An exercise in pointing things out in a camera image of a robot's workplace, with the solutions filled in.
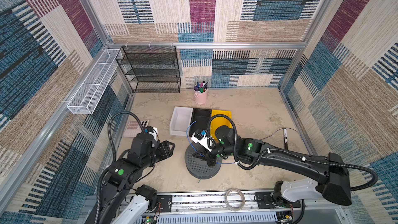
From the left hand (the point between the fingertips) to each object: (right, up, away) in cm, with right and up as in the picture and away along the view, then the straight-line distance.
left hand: (172, 144), depth 69 cm
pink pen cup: (+12, +22, +39) cm, 47 cm away
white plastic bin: (0, +7, +33) cm, 33 cm away
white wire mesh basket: (-54, +23, +24) cm, 64 cm away
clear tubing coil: (+33, -27, +4) cm, 42 cm away
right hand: (+11, -5, -2) cm, 12 cm away
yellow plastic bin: (+25, +7, +33) cm, 42 cm away
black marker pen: (+63, -3, +24) cm, 68 cm away
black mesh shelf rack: (-22, +43, +41) cm, 63 cm away
